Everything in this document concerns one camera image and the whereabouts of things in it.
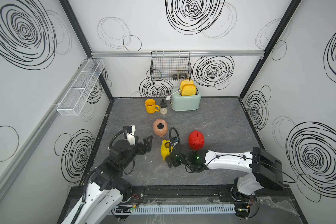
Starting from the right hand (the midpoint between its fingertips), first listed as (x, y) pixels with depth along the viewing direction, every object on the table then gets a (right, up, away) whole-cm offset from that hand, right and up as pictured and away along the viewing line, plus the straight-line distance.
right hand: (170, 157), depth 80 cm
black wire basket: (+1, +67, +44) cm, 80 cm away
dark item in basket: (+7, +50, +8) cm, 51 cm away
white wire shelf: (-51, +32, -7) cm, 61 cm away
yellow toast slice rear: (+11, +48, +20) cm, 53 cm away
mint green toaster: (+8, +33, +24) cm, 42 cm away
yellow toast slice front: (+13, +42, +19) cm, 48 cm away
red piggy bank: (+16, +9, +5) cm, 19 cm away
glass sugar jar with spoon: (-5, +30, +23) cm, 38 cm away
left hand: (-13, +14, -10) cm, 21 cm away
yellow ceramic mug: (-15, +30, +24) cm, 42 cm away
